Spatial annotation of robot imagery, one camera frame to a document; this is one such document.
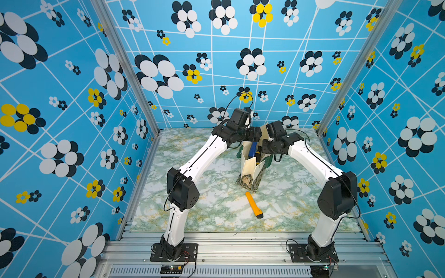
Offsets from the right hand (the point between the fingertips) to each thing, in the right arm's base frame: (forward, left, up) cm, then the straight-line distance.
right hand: (268, 146), depth 90 cm
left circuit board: (-52, +45, -19) cm, 71 cm away
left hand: (0, +7, +11) cm, 13 cm away
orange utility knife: (-25, +8, -17) cm, 32 cm away
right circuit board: (-52, -17, -17) cm, 57 cm away
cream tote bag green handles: (-11, +9, -8) cm, 17 cm away
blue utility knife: (-1, +8, -1) cm, 8 cm away
